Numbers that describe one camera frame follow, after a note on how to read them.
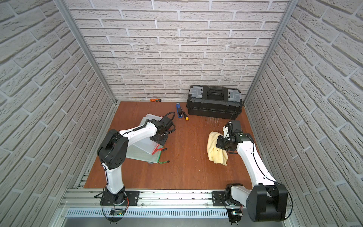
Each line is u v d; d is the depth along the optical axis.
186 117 1.07
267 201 0.39
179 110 1.11
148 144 0.91
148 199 0.76
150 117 1.10
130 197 0.75
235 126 0.64
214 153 0.79
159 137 0.82
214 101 0.98
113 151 0.50
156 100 1.22
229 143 0.59
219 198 0.74
